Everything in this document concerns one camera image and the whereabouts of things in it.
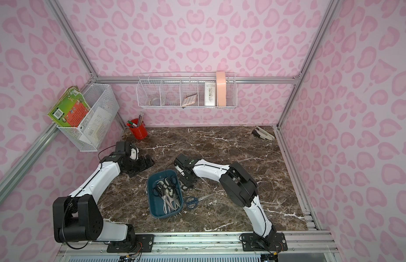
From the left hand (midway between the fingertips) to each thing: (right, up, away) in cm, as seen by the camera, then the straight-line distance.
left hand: (148, 163), depth 88 cm
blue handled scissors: (+24, -20, -3) cm, 32 cm away
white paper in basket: (-24, +19, -5) cm, 31 cm away
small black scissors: (+24, -14, +2) cm, 28 cm away
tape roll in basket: (+1, +35, +7) cm, 35 cm away
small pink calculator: (+22, +36, +6) cm, 42 cm away
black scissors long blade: (+7, -14, -2) cm, 16 cm away
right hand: (+21, -10, +6) cm, 24 cm away
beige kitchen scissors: (+12, -15, -2) cm, 19 cm away
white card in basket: (+34, +39, +4) cm, 51 cm away
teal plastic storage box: (+6, -22, -6) cm, 24 cm away
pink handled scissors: (+14, -19, -4) cm, 24 cm away
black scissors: (+12, -12, +2) cm, 17 cm away
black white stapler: (+70, +17, +25) cm, 76 cm away
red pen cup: (-15, +21, +22) cm, 34 cm away
